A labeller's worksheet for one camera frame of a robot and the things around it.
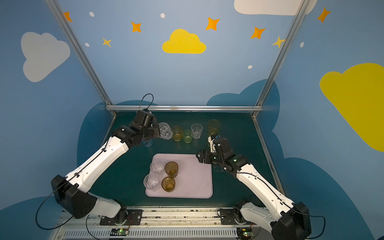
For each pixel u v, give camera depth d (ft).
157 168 2.90
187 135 3.42
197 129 3.53
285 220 1.26
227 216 2.42
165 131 2.82
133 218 2.42
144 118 1.86
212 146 2.26
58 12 2.30
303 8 2.28
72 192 1.27
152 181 2.82
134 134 1.74
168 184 2.76
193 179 2.90
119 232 2.31
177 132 3.51
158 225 2.40
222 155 1.92
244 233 2.33
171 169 2.73
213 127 3.19
